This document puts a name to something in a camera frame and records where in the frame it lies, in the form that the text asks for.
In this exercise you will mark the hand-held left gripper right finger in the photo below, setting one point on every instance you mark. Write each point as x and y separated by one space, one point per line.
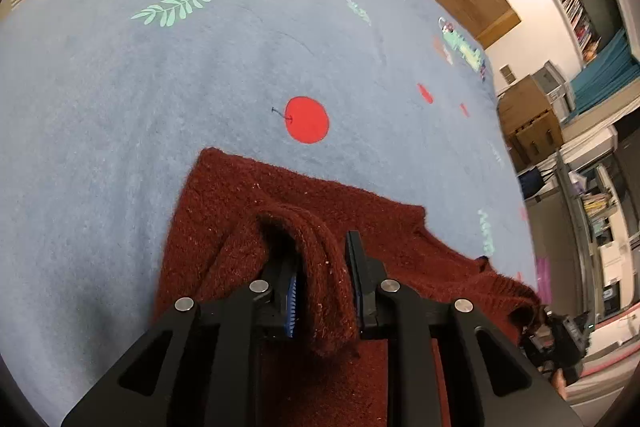
362 287

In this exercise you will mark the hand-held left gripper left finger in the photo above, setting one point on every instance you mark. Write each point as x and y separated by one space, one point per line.
292 307

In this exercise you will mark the dark red knit sweater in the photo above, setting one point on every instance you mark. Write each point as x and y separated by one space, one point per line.
240 202

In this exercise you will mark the red framed panel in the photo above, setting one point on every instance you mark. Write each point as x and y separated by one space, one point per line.
615 359

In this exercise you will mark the grey desk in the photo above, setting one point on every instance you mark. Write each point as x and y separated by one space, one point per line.
600 207

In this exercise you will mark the dark tote bag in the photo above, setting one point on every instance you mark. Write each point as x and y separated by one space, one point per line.
531 183

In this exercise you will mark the brown cardboard box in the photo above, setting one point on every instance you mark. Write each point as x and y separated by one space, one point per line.
530 122

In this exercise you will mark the blue printed blanket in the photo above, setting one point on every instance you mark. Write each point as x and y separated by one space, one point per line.
200 72

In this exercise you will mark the white printer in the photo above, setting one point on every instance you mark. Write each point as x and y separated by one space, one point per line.
552 84

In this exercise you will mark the teal curtain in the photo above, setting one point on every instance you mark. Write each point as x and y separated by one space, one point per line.
607 67

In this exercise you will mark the wall socket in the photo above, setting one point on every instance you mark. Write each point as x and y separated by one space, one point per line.
507 73

